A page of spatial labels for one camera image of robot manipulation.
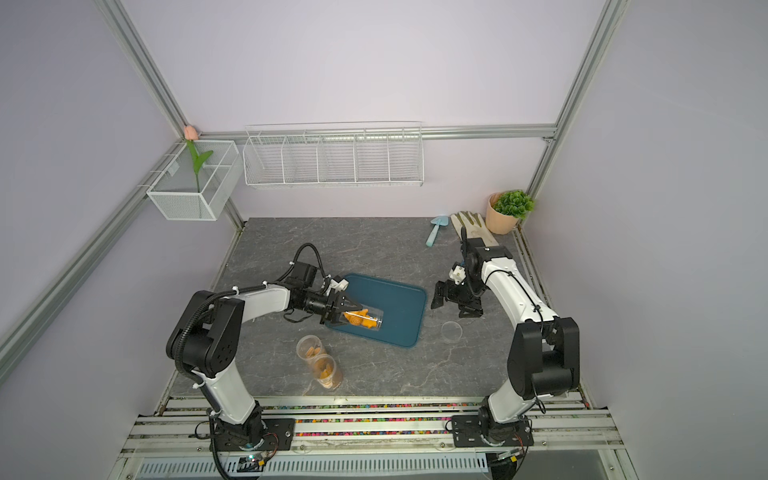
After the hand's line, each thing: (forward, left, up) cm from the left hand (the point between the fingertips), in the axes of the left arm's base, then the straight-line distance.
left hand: (357, 315), depth 84 cm
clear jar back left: (-6, +14, -5) cm, 16 cm away
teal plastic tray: (+8, -13, -11) cm, 19 cm away
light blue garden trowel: (+44, -33, -9) cm, 56 cm away
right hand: (0, -26, +1) cm, 26 cm away
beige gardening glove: (+41, -46, -10) cm, 62 cm away
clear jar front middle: (-13, +9, -6) cm, 17 cm away
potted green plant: (+37, -54, +3) cm, 66 cm away
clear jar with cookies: (0, -3, -2) cm, 3 cm away
